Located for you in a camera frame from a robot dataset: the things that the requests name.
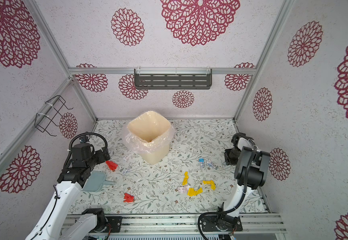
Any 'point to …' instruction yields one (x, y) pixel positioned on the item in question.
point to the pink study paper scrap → (183, 189)
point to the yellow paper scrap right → (211, 183)
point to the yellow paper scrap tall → (185, 178)
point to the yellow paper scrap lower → (191, 192)
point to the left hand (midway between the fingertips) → (99, 154)
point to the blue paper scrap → (209, 162)
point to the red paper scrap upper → (112, 165)
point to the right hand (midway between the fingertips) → (227, 158)
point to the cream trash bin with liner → (151, 134)
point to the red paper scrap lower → (128, 198)
